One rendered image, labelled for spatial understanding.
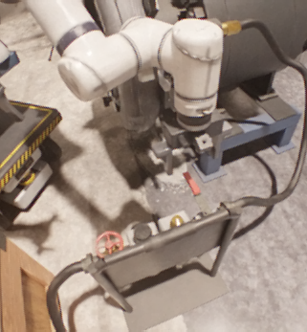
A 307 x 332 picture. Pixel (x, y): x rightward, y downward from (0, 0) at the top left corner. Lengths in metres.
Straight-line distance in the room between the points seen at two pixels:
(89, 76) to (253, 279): 0.99
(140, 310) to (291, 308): 0.59
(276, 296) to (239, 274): 0.17
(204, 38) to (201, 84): 0.08
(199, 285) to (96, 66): 0.91
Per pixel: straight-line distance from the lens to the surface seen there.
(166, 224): 0.70
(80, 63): 0.44
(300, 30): 1.32
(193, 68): 0.45
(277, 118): 1.38
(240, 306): 1.13
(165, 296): 1.10
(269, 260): 1.21
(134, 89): 0.87
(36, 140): 1.30
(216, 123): 0.58
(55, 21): 0.49
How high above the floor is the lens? 1.08
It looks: 50 degrees down
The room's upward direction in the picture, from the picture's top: 7 degrees counter-clockwise
